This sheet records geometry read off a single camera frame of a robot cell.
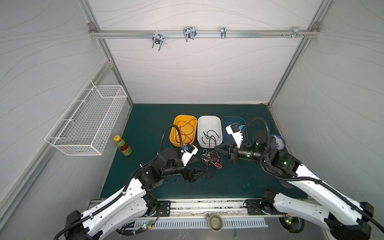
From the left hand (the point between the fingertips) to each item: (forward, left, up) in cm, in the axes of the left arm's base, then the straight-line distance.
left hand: (202, 163), depth 69 cm
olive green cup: (-21, -7, -18) cm, 29 cm away
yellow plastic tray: (+27, +19, -20) cm, 38 cm away
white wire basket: (+12, +55, +11) cm, 57 cm away
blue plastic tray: (+38, -19, -16) cm, 45 cm away
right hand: (+4, -6, +12) cm, 14 cm away
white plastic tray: (+39, -3, -19) cm, 43 cm away
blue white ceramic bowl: (+23, -51, -17) cm, 58 cm away
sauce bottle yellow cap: (+12, +45, -12) cm, 48 cm away
